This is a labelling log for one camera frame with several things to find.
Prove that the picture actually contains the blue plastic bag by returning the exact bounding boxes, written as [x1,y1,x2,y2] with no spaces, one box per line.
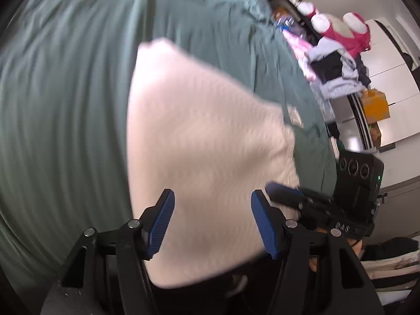
[276,15,306,38]

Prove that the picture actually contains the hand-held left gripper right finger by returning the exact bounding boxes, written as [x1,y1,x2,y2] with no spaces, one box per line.
[251,190,384,315]

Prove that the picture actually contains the cardboard box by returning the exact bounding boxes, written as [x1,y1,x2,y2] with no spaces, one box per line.
[369,123,383,146]

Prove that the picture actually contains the pink cloth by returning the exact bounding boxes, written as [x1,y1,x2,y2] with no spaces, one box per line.
[284,31,319,82]

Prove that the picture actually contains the white wardrobe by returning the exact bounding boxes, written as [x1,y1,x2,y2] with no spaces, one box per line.
[361,16,420,148]

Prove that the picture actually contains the grey clothes pile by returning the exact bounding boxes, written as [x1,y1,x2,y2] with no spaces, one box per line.
[307,38,371,101]

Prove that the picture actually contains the cream textured pants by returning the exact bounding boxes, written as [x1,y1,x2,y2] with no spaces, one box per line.
[126,38,305,289]

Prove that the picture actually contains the yellow box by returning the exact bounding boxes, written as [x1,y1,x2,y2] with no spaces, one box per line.
[361,88,391,125]

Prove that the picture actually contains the striped cloth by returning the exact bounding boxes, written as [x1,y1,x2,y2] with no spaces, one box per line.
[364,256,420,291]

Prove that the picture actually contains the person's right hand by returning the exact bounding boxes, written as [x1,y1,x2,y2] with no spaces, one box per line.
[348,238,365,261]

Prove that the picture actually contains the black metal rack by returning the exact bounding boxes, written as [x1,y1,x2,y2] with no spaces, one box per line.
[266,0,378,153]

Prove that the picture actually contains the pink bear plush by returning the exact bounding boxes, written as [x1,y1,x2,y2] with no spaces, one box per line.
[295,2,371,51]

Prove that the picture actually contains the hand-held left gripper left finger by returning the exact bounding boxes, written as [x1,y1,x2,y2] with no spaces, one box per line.
[43,188,175,315]

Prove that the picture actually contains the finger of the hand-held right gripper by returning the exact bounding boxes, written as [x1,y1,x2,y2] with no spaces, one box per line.
[265,182,332,204]
[272,196,329,228]

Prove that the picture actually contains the green duvet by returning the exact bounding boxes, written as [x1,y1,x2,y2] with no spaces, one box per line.
[0,0,338,302]

